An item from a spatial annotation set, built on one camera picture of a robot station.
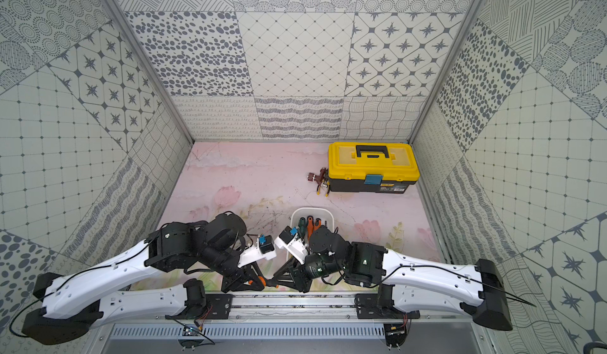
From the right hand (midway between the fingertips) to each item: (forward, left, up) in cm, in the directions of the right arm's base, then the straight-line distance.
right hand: (277, 281), depth 60 cm
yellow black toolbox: (+41, -32, -4) cm, 52 cm away
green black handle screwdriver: (+24, -4, -19) cm, 31 cm away
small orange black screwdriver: (-1, +2, +1) cm, 2 cm away
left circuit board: (-9, +28, -22) cm, 37 cm away
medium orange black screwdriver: (+25, -10, -19) cm, 33 cm away
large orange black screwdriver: (+24, -7, -19) cm, 32 cm away
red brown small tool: (+47, -7, -18) cm, 51 cm away
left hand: (+1, +3, +2) cm, 4 cm away
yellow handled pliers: (+47, -12, -19) cm, 52 cm away
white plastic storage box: (+28, -13, -16) cm, 35 cm away
